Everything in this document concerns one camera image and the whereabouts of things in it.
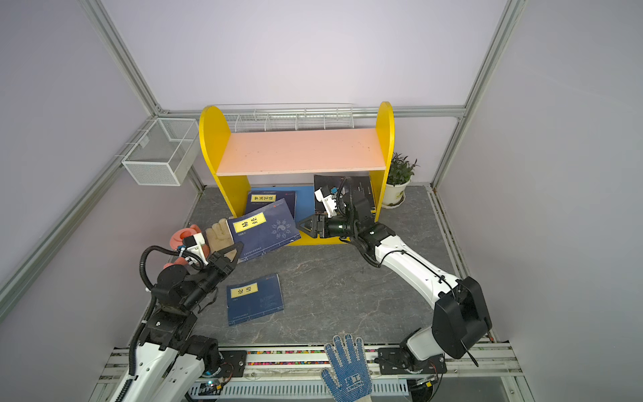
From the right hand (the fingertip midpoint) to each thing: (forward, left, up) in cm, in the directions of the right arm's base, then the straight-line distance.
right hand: (300, 227), depth 73 cm
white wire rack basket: (+45, +7, +10) cm, 46 cm away
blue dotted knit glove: (-35, -15, -27) cm, 46 cm away
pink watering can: (+5, +47, -15) cm, 49 cm away
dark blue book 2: (0, +11, 0) cm, 11 cm away
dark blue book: (+20, +20, -10) cm, 30 cm away
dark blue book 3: (-12, +18, -25) cm, 33 cm away
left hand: (-7, +15, -1) cm, 17 cm away
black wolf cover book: (+22, -19, -4) cm, 29 cm away
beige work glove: (+13, +37, -24) cm, 46 cm away
